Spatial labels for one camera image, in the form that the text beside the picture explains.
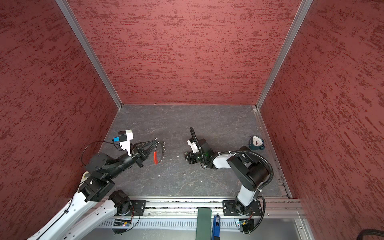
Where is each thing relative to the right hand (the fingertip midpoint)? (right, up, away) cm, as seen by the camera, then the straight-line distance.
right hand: (185, 159), depth 90 cm
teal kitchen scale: (+46, +9, +5) cm, 47 cm away
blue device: (+16, -25, -22) cm, 37 cm away
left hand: (-9, +14, -30) cm, 34 cm away
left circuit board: (-30, -26, -18) cm, 44 cm away
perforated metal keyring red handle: (-9, +11, -31) cm, 34 cm away
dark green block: (+11, -27, -21) cm, 36 cm away
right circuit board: (+32, -27, -19) cm, 46 cm away
